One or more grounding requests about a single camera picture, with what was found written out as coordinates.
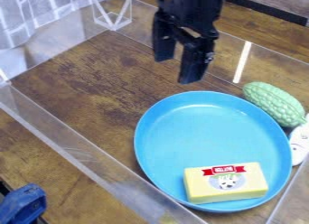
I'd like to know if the grey checked cloth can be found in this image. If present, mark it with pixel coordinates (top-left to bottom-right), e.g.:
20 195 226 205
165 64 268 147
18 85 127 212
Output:
0 0 105 50

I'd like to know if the blue clamp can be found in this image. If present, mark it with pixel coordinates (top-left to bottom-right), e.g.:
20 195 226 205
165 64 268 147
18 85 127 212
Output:
0 183 47 224

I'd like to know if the yellow butter box toy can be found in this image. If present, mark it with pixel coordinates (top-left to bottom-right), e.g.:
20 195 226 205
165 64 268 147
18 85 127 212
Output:
184 162 268 204

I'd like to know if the clear acrylic enclosure wall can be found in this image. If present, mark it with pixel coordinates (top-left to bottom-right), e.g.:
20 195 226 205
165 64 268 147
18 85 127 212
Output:
0 0 309 224

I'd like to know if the blue round plate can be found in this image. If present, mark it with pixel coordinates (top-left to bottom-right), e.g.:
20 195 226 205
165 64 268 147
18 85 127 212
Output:
134 91 292 213

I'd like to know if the green bitter gourd toy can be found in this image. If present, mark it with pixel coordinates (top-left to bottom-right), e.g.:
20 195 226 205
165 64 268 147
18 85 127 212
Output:
242 81 307 127

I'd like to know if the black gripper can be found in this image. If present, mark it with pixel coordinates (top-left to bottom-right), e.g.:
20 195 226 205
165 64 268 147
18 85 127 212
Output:
153 0 225 84

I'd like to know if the white oval toy object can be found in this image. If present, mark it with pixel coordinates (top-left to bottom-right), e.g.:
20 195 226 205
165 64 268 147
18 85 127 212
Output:
291 114 309 166

